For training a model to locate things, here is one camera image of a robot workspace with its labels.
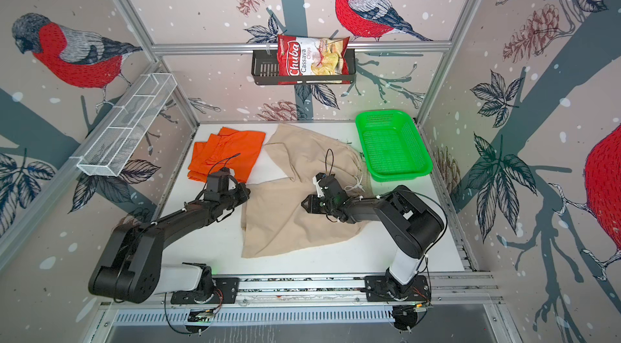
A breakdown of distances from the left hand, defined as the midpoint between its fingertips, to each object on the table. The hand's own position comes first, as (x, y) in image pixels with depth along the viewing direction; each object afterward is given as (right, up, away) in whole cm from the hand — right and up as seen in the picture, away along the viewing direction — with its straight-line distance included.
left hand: (250, 189), depth 91 cm
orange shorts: (-12, +14, +19) cm, 27 cm away
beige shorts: (+9, -12, -1) cm, 15 cm away
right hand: (+20, -8, 0) cm, 22 cm away
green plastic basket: (+62, +15, +20) cm, 67 cm away
